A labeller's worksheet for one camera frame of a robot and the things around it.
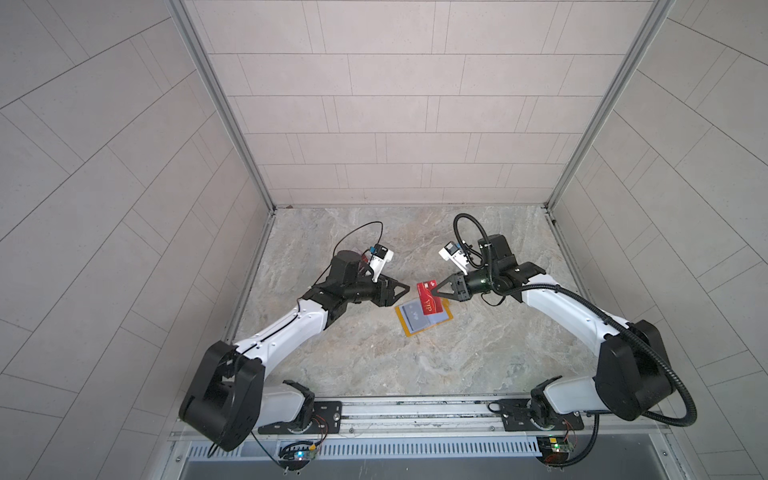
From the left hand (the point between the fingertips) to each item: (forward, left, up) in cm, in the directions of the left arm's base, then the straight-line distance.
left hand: (409, 286), depth 77 cm
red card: (-5, -5, 0) cm, 7 cm away
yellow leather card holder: (-4, -2, -15) cm, 15 cm away
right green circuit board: (-34, -33, -15) cm, 50 cm away
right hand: (-3, -7, +1) cm, 7 cm away
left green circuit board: (-36, +26, -13) cm, 46 cm away
